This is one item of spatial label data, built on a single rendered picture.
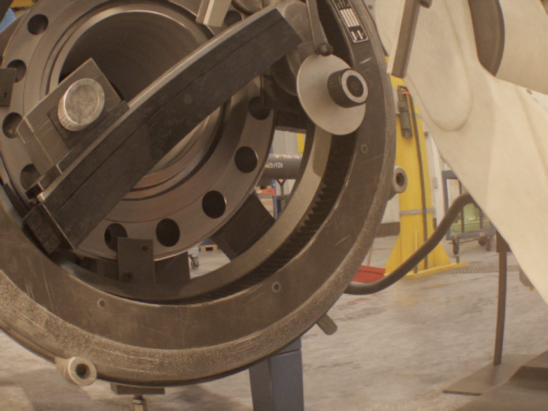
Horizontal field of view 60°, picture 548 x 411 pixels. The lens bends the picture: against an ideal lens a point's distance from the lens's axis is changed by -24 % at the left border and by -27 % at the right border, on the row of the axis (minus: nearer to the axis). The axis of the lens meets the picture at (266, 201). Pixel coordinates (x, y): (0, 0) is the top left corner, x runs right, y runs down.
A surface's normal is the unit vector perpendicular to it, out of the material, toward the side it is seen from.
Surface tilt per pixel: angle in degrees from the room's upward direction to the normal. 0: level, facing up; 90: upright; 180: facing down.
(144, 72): 130
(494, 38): 109
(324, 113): 90
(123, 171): 90
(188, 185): 90
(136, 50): 152
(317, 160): 71
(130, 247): 90
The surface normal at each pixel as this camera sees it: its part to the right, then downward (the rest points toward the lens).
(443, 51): -0.88, 0.04
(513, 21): 0.48, 0.07
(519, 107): 0.43, -0.36
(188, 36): -0.54, 0.72
